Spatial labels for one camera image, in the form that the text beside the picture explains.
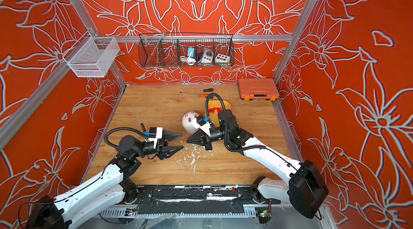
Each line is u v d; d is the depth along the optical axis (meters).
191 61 0.85
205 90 1.18
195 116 0.88
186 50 1.00
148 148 0.57
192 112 0.90
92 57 0.91
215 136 0.60
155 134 0.50
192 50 0.84
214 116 0.67
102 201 0.56
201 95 1.13
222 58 0.94
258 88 1.16
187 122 0.88
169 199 0.73
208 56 0.90
